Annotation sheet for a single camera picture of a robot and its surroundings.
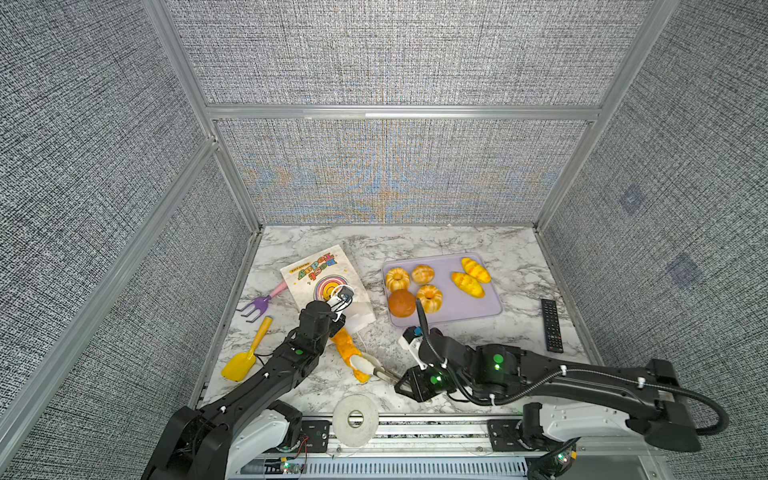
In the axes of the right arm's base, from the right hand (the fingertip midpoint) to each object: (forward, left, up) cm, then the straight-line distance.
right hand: (396, 388), depth 67 cm
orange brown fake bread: (+29, -2, -11) cm, 31 cm away
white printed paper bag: (+31, +23, -1) cm, 39 cm away
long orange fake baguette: (+12, +12, -6) cm, 18 cm away
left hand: (+25, +19, -3) cm, 31 cm away
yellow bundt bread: (+31, -12, -11) cm, 35 cm away
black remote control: (+22, -48, -14) cm, 54 cm away
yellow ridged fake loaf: (+42, -28, -12) cm, 52 cm away
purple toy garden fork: (+30, +43, -14) cm, 55 cm away
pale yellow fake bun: (+39, -10, -10) cm, 42 cm away
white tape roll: (-6, +12, -15) cm, 20 cm away
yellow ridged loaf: (+36, -24, -11) cm, 45 cm away
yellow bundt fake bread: (+37, -1, -10) cm, 38 cm away
